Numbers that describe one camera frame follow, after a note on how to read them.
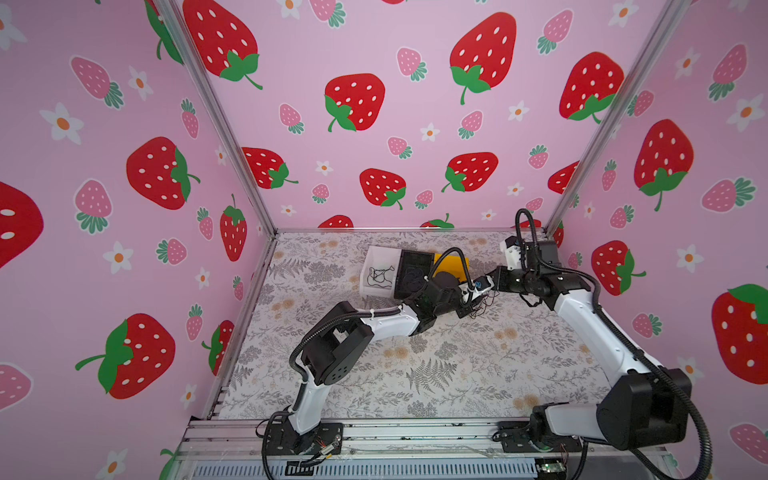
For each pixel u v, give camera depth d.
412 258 1.10
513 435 0.74
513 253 0.75
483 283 0.72
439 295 0.68
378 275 1.07
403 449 0.73
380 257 1.07
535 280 0.62
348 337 0.51
